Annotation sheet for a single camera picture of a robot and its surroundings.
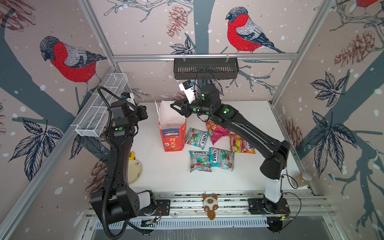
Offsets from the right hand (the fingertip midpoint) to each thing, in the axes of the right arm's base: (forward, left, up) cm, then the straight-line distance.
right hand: (171, 106), depth 67 cm
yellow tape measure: (-9, +29, -36) cm, 47 cm away
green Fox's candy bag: (+6, -10, -36) cm, 38 cm away
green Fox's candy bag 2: (-10, -13, -35) cm, 39 cm away
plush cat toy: (-32, -19, -38) cm, 53 cm away
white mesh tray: (-4, +39, -6) cm, 40 cm away
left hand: (+5, +16, -5) cm, 18 cm away
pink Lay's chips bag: (+8, -23, -32) cm, 41 cm away
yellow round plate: (-16, +26, -38) cm, 49 cm away
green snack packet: (-8, -25, -35) cm, 44 cm away
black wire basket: (+47, -15, -9) cm, 51 cm away
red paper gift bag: (+16, +8, -34) cm, 39 cm away
